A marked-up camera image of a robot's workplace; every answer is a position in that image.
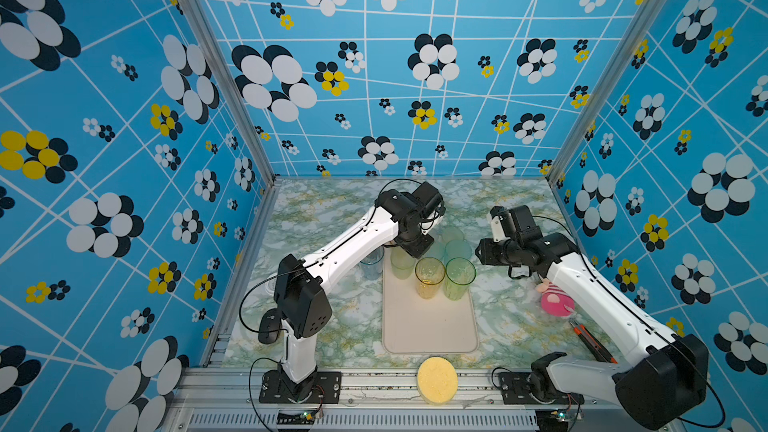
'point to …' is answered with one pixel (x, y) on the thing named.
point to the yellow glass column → (429, 276)
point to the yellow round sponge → (437, 381)
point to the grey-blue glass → (371, 267)
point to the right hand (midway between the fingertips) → (484, 250)
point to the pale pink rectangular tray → (414, 324)
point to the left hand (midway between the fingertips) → (420, 246)
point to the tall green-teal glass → (458, 248)
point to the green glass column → (460, 272)
